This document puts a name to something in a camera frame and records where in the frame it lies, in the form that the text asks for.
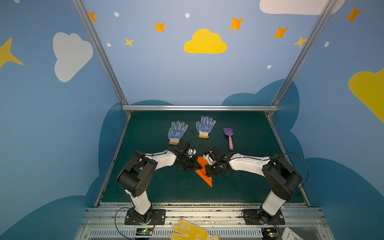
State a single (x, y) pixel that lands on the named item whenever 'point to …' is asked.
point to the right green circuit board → (269, 233)
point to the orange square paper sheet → (202, 172)
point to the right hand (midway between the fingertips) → (206, 172)
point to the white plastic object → (288, 234)
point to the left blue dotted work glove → (176, 132)
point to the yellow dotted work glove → (190, 231)
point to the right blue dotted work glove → (205, 126)
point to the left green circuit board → (144, 231)
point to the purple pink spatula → (229, 132)
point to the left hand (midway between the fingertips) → (203, 168)
